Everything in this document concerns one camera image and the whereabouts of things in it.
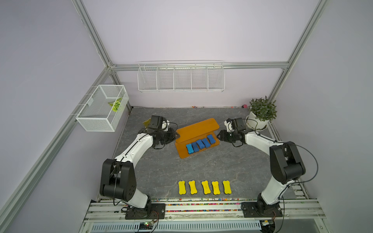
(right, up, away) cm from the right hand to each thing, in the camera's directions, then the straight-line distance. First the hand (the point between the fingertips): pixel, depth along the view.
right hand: (219, 135), depth 96 cm
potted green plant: (+26, +16, -4) cm, 31 cm away
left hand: (-26, 0, -10) cm, 28 cm away
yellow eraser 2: (-5, -28, -16) cm, 33 cm away
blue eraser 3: (-12, -6, +1) cm, 14 cm away
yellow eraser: (+2, -28, -15) cm, 31 cm away
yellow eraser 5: (-24, -29, -16) cm, 41 cm away
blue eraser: (-20, -9, -2) cm, 21 cm away
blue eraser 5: (-5, -3, +3) cm, 7 cm away
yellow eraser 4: (-18, -28, -15) cm, 36 cm away
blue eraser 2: (-16, -7, -1) cm, 18 cm away
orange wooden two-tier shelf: (-14, +4, -6) cm, 15 cm away
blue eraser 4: (-9, -5, +1) cm, 10 cm away
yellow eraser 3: (-10, -28, -17) cm, 34 cm away
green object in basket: (-61, +19, -15) cm, 66 cm away
